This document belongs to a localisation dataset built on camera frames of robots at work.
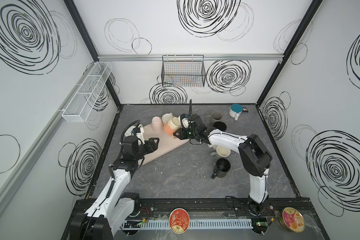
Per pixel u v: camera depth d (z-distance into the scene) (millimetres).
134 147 630
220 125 958
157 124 970
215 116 1016
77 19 749
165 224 643
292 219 679
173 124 863
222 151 852
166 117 1016
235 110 1088
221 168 858
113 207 455
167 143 962
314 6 718
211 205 753
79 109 867
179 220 679
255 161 498
